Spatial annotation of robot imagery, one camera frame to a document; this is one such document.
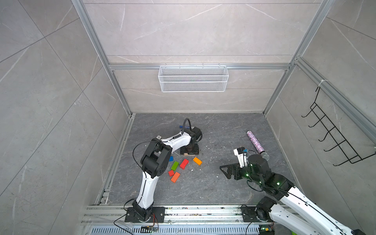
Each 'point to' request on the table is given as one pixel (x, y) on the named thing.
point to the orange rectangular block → (175, 177)
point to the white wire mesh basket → (193, 79)
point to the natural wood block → (186, 154)
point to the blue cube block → (171, 158)
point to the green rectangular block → (175, 165)
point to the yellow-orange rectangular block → (197, 160)
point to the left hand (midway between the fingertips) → (192, 150)
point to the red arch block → (184, 162)
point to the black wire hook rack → (351, 154)
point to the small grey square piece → (158, 137)
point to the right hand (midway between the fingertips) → (225, 165)
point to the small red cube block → (171, 173)
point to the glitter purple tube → (257, 145)
